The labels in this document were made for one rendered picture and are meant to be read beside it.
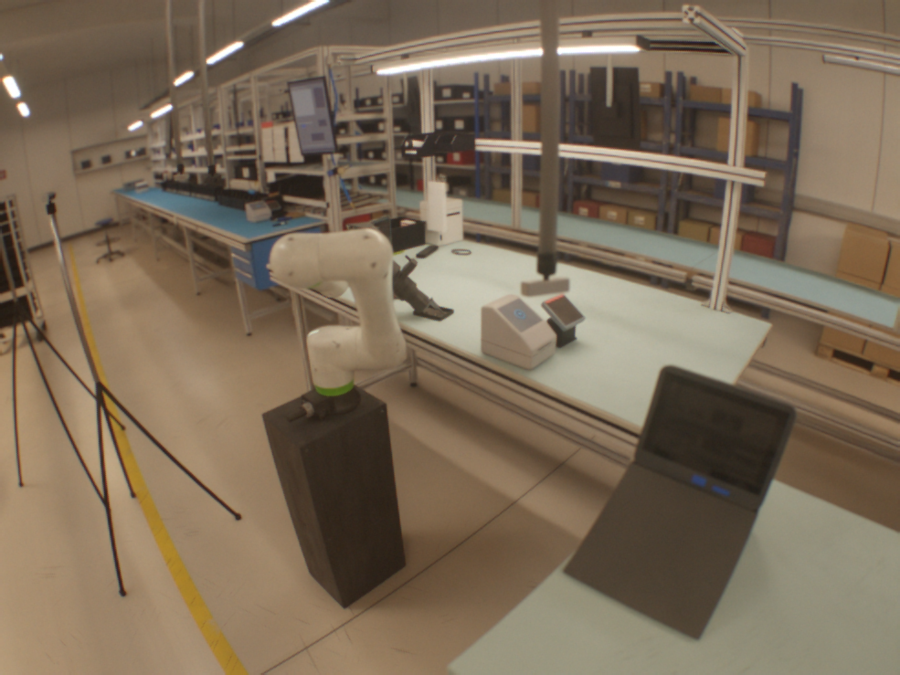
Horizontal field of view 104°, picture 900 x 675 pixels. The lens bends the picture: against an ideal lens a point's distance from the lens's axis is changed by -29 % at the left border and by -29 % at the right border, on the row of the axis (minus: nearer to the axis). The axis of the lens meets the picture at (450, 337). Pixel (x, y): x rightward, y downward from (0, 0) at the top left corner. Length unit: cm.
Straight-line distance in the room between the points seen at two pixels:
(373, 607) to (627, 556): 141
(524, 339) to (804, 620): 92
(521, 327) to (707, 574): 83
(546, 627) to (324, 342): 103
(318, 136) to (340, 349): 206
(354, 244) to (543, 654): 86
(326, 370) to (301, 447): 24
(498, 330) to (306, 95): 231
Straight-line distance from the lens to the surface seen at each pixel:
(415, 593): 200
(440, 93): 683
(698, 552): 70
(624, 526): 71
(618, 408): 118
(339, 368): 146
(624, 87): 324
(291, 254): 112
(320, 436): 144
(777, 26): 251
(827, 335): 441
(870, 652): 78
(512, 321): 129
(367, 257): 108
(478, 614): 194
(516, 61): 311
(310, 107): 326
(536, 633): 64
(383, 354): 139
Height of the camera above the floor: 163
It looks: 25 degrees down
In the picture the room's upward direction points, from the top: 2 degrees counter-clockwise
